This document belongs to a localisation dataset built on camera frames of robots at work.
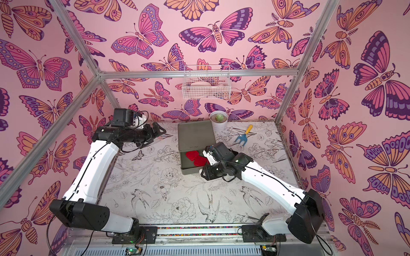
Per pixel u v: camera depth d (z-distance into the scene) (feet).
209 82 3.11
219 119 3.58
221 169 1.86
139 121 2.02
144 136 2.14
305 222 1.25
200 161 2.76
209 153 2.30
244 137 3.69
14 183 1.69
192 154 2.71
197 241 2.39
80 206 1.28
